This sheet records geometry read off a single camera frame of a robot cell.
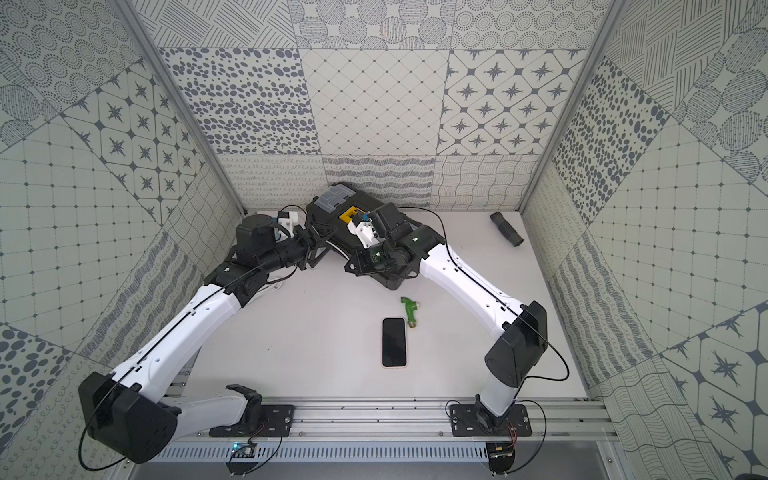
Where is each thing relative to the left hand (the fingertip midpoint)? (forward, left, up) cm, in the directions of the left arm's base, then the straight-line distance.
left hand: (328, 226), depth 73 cm
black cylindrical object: (+27, -59, -30) cm, 71 cm away
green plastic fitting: (-5, -22, -32) cm, 39 cm away
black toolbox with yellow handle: (+22, +4, -15) cm, 27 cm away
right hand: (-8, -6, -8) cm, 12 cm away
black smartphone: (-17, -17, -33) cm, 41 cm away
